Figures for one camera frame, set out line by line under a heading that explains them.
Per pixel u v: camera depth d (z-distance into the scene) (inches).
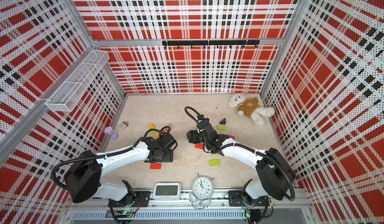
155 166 33.1
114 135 37.6
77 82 29.9
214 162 34.1
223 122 40.0
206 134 24.9
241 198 25.9
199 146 36.5
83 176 16.5
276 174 16.6
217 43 35.6
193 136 28.8
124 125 39.9
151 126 39.1
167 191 35.6
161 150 24.9
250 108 40.2
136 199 28.8
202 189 28.9
